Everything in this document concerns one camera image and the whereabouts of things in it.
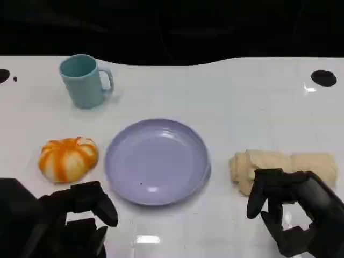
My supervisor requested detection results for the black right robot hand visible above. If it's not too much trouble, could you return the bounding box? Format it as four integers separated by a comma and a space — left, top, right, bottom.
246, 168, 344, 258

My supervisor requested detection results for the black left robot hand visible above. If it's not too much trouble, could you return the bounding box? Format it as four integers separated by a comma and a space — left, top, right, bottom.
0, 177, 119, 258

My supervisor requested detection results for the lilac plate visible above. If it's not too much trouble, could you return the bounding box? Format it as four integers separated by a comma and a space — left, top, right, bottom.
104, 118, 212, 207

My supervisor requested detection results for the pale green mug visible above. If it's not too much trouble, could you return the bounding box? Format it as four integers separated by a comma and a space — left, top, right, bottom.
59, 54, 114, 110

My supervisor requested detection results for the orange and white bread roll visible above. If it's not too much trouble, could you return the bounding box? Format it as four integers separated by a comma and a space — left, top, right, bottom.
38, 137, 99, 184

